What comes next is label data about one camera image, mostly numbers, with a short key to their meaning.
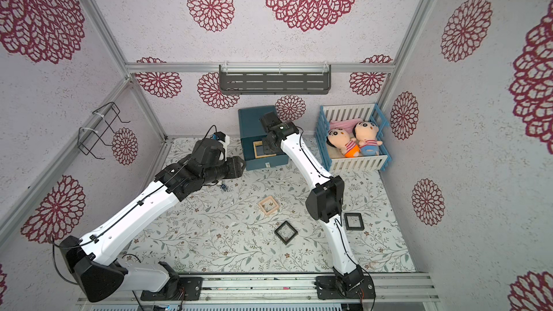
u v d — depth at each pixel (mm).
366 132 1027
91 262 384
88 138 727
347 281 636
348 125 1123
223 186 994
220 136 646
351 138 1054
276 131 646
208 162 546
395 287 764
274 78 928
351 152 1019
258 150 916
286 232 866
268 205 947
